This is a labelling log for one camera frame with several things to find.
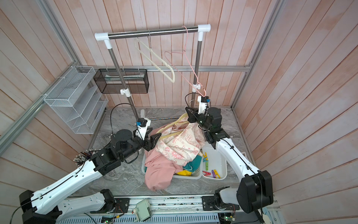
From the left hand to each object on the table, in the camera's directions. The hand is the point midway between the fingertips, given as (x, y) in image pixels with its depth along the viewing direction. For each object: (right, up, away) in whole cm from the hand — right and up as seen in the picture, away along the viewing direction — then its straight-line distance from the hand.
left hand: (156, 134), depth 67 cm
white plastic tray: (+36, -21, +22) cm, 47 cm away
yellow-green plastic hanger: (+10, +5, +5) cm, 12 cm away
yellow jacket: (+15, -23, +11) cm, 30 cm away
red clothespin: (+29, -26, +16) cm, 42 cm away
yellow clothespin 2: (+29, -17, +23) cm, 41 cm away
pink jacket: (+1, -21, +5) cm, 22 cm away
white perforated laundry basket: (+22, -23, +11) cm, 34 cm away
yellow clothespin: (+35, -27, +16) cm, 47 cm away
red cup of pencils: (-40, -13, +4) cm, 43 cm away
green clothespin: (+29, -22, +18) cm, 41 cm away
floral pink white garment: (+12, -4, +7) cm, 15 cm away
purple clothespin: (+33, -26, +16) cm, 45 cm away
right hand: (+15, +14, +8) cm, 22 cm away
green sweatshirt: (+20, -19, +10) cm, 29 cm away
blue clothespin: (+29, -20, +23) cm, 41 cm away
